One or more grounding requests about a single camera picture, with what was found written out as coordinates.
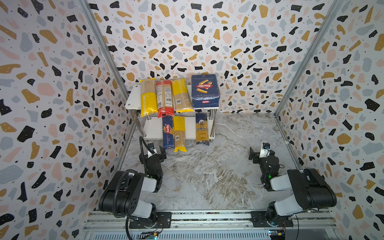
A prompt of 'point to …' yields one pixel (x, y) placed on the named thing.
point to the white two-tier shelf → (153, 124)
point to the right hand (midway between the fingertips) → (258, 144)
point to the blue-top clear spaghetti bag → (202, 132)
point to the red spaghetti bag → (164, 98)
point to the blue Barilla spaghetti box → (168, 131)
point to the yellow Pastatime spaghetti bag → (148, 97)
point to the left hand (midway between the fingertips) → (151, 146)
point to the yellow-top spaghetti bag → (182, 101)
